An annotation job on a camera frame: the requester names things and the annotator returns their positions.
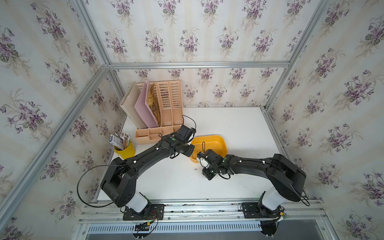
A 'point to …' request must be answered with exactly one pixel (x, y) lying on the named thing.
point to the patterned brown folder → (153, 103)
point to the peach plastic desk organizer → (169, 94)
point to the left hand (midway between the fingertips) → (191, 149)
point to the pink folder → (142, 108)
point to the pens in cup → (121, 141)
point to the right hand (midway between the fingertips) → (206, 172)
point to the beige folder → (128, 103)
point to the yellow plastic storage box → (202, 143)
